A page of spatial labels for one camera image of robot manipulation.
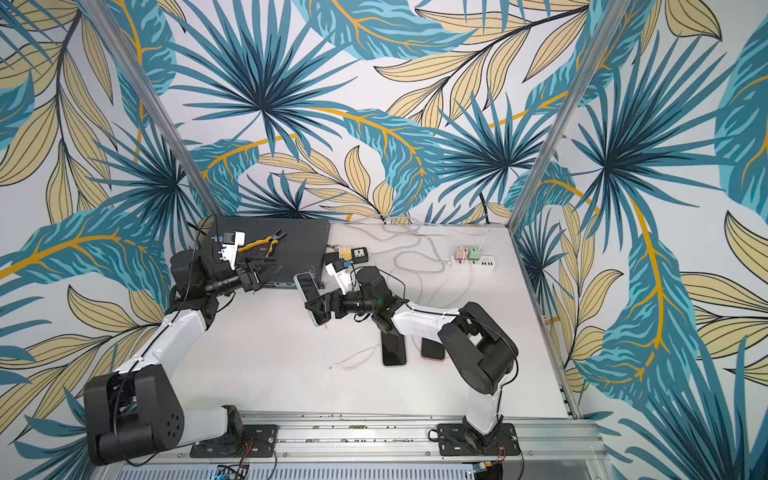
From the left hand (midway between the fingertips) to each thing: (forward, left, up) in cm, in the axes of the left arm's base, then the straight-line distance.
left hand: (278, 266), depth 76 cm
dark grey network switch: (+24, +2, -21) cm, 32 cm away
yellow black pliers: (+25, +13, -19) cm, 34 cm away
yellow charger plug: (+20, -14, -19) cm, 31 cm away
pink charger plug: (+20, -54, -18) cm, 60 cm away
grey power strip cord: (+26, -36, -25) cm, 51 cm away
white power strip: (+19, -63, -22) cm, 69 cm away
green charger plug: (+20, -58, -18) cm, 64 cm away
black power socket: (+22, -18, -22) cm, 36 cm away
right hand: (-12, -4, -8) cm, 16 cm away
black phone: (-12, -30, -22) cm, 40 cm away
